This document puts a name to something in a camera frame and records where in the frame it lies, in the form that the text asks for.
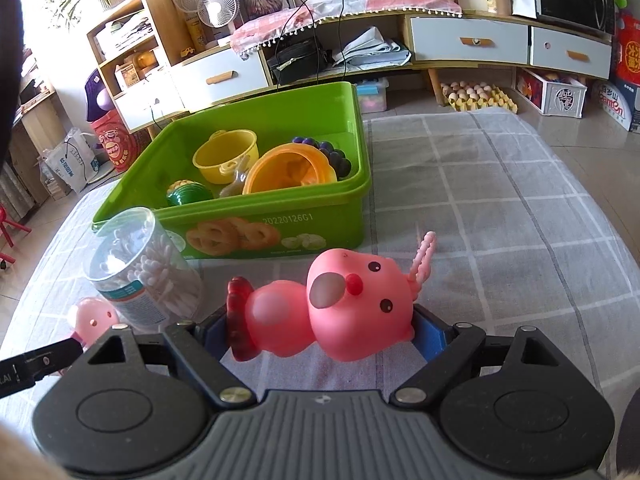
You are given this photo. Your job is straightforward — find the yellow toy pot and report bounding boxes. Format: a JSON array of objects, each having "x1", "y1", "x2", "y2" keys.
[{"x1": 192, "y1": 129, "x2": 259, "y2": 185}]

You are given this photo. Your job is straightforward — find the clear plastic storage box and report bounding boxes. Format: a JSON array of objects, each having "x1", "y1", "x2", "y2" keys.
[{"x1": 355, "y1": 78, "x2": 388, "y2": 114}]

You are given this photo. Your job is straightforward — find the white wooden tv cabinet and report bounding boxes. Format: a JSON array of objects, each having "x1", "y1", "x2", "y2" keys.
[{"x1": 88, "y1": 0, "x2": 612, "y2": 131}]

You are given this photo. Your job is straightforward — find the clear cotton swab jar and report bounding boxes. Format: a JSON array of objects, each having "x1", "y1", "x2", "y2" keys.
[{"x1": 84, "y1": 207, "x2": 203, "y2": 333}]

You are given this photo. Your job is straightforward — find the beige rubber toy hand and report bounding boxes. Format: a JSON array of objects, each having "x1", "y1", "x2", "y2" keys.
[{"x1": 219, "y1": 154, "x2": 250, "y2": 197}]

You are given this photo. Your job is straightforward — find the small white desk fan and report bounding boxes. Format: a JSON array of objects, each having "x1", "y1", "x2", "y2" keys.
[{"x1": 198, "y1": 0, "x2": 240, "y2": 28}]

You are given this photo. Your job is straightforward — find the red white cardboard box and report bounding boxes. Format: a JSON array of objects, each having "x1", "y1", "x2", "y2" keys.
[{"x1": 514, "y1": 67, "x2": 587, "y2": 118}]

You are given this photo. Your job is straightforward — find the red plastic child chair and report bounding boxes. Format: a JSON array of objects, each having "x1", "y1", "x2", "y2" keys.
[{"x1": 0, "y1": 206, "x2": 32, "y2": 271}]

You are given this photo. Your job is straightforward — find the orange pumpkin toy bowl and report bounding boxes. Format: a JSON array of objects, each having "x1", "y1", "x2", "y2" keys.
[{"x1": 243, "y1": 143, "x2": 337, "y2": 195}]

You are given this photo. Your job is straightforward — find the red printed bag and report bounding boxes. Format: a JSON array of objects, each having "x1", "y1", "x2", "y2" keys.
[{"x1": 91, "y1": 110, "x2": 143, "y2": 172}]

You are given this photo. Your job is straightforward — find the yellow egg tray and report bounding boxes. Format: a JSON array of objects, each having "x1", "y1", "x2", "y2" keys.
[{"x1": 440, "y1": 81, "x2": 518, "y2": 114}]

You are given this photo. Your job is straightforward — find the yellow toy corn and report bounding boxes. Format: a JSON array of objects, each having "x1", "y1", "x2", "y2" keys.
[{"x1": 166, "y1": 180, "x2": 214, "y2": 206}]

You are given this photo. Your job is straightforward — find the purple toy grapes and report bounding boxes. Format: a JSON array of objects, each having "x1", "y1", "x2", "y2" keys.
[{"x1": 292, "y1": 136, "x2": 352, "y2": 180}]

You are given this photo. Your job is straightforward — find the white paper shopping bag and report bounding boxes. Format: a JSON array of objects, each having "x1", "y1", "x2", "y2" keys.
[{"x1": 43, "y1": 128, "x2": 100, "y2": 193}]

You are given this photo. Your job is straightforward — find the black bag on shelf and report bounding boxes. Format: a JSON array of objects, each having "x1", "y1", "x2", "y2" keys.
[{"x1": 267, "y1": 39, "x2": 330, "y2": 84}]

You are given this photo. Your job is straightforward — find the pink lace cloth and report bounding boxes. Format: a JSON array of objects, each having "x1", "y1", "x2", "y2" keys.
[{"x1": 230, "y1": 0, "x2": 462, "y2": 58}]

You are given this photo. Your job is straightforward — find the pink pig toy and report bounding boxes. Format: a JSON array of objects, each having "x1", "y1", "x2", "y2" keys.
[{"x1": 226, "y1": 231, "x2": 436, "y2": 362}]

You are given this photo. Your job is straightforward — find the grey checked table cloth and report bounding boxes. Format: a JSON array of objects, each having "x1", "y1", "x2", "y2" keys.
[{"x1": 0, "y1": 106, "x2": 640, "y2": 478}]

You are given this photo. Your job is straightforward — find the green plastic storage bin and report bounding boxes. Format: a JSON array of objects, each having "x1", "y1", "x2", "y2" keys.
[{"x1": 92, "y1": 82, "x2": 371, "y2": 259}]

